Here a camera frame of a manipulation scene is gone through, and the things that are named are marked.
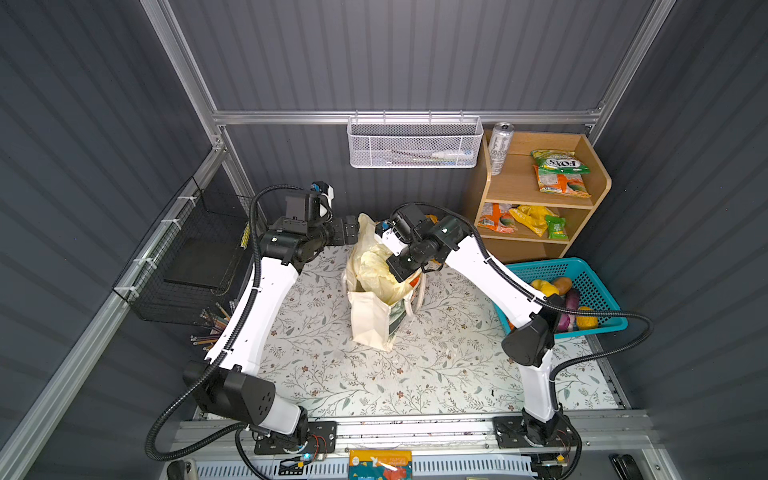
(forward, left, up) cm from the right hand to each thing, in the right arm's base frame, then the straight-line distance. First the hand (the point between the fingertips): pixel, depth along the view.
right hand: (393, 271), depth 79 cm
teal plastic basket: (+8, -61, -18) cm, 64 cm away
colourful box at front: (-41, +4, -22) cm, 46 cm away
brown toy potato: (+7, -55, -18) cm, 58 cm away
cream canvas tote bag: (-9, +5, -11) cm, 16 cm away
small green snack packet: (+20, -52, -4) cm, 55 cm away
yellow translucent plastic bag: (-4, +6, +9) cm, 12 cm away
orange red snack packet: (+24, -34, -4) cm, 42 cm away
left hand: (+7, +13, +11) cm, 19 cm away
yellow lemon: (+4, -47, -15) cm, 50 cm away
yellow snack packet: (+25, -45, -4) cm, 52 cm away
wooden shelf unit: (+27, -38, +7) cm, 47 cm away
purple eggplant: (-5, -52, -19) cm, 55 cm away
